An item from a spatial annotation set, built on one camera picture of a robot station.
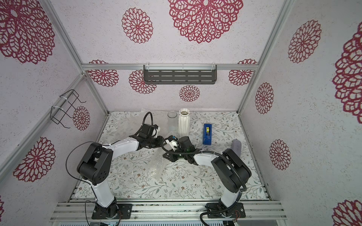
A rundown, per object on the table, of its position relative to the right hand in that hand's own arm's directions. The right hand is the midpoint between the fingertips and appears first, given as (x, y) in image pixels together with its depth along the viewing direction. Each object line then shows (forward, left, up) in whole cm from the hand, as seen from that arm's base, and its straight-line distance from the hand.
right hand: (163, 154), depth 87 cm
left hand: (+9, 0, -2) cm, 9 cm away
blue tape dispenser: (+19, -29, -4) cm, 34 cm away
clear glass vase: (+22, -4, -1) cm, 23 cm away
